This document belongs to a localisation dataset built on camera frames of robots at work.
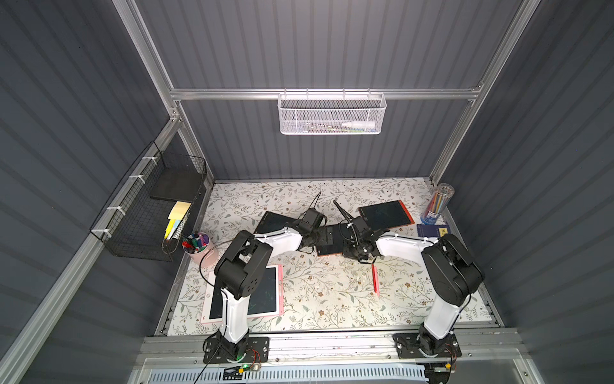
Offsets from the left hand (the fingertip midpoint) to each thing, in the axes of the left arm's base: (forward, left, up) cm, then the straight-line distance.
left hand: (327, 239), depth 96 cm
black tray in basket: (+8, +53, +24) cm, 59 cm away
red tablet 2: (+15, -28, -4) cm, 32 cm away
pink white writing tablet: (-23, +22, -4) cm, 32 cm away
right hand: (-5, -7, -2) cm, 9 cm away
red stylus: (-15, -17, -3) cm, 23 cm away
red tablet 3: (-5, -2, +6) cm, 8 cm away
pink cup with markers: (-7, +47, +8) cm, 49 cm away
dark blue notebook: (+6, -44, -3) cm, 45 cm away
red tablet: (+12, +24, -3) cm, 27 cm away
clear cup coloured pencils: (+10, -44, +12) cm, 46 cm away
